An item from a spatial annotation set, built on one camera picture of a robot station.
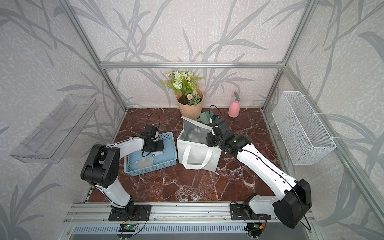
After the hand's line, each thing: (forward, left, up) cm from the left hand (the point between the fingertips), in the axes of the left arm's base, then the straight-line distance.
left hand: (161, 146), depth 97 cm
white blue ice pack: (-7, +1, +3) cm, 7 cm away
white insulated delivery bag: (-13, -22, +17) cm, 31 cm away
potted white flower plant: (+28, -19, +18) cm, 38 cm away
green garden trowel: (+26, -30, -1) cm, 40 cm away
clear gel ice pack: (-12, +8, +1) cm, 14 cm away
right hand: (-5, -31, +21) cm, 37 cm away
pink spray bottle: (+28, -51, +6) cm, 59 cm away
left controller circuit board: (-43, +9, -2) cm, 44 cm away
